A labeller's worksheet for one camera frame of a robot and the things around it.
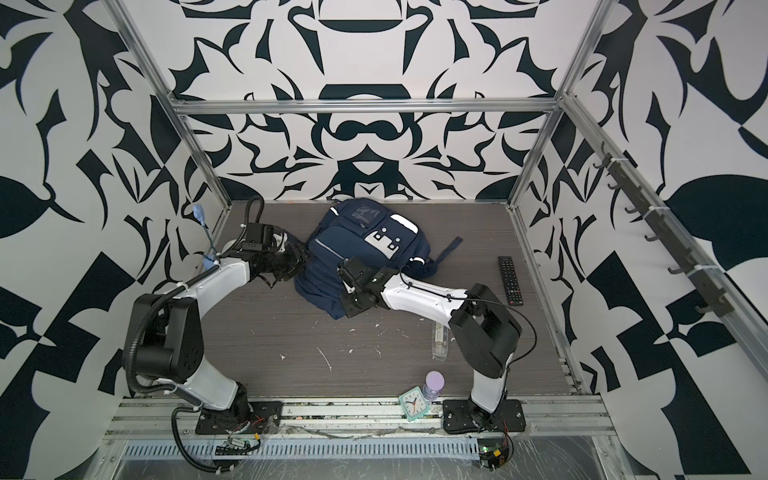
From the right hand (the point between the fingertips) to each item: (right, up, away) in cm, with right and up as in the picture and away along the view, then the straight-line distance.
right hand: (348, 302), depth 86 cm
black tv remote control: (+50, +4, +11) cm, 52 cm away
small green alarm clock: (+18, -22, -11) cm, 31 cm away
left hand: (-12, +13, +5) cm, 18 cm away
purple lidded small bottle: (+22, -16, -14) cm, 31 cm away
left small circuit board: (-24, -28, -17) cm, 41 cm away
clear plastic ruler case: (+26, -11, -1) cm, 28 cm away
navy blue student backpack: (+5, +21, +16) cm, 27 cm away
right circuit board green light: (+36, -32, -15) cm, 50 cm away
